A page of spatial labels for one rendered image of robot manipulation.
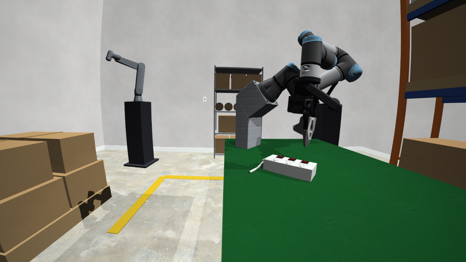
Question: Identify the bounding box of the white power strip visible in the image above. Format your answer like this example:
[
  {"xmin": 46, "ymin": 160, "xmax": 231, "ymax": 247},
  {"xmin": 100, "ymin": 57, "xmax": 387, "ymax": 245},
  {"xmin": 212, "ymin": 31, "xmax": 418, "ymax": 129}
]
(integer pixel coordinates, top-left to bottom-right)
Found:
[{"xmin": 249, "ymin": 155, "xmax": 317, "ymax": 182}]

